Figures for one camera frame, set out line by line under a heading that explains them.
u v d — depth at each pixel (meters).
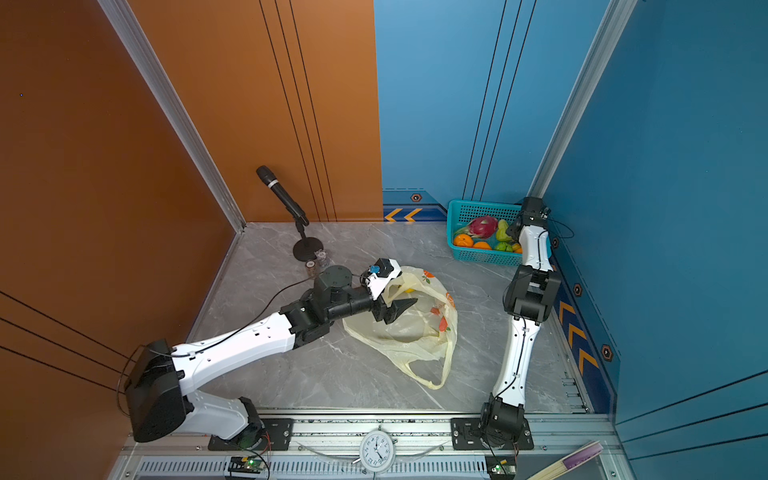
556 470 0.68
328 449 0.72
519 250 1.05
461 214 1.17
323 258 1.05
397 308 0.61
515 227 0.83
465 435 0.72
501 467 0.72
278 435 0.74
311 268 1.00
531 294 0.67
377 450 0.68
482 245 1.08
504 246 1.05
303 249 1.10
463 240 1.09
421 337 0.88
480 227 1.12
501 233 1.11
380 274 0.58
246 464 0.71
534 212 0.87
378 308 0.62
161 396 0.40
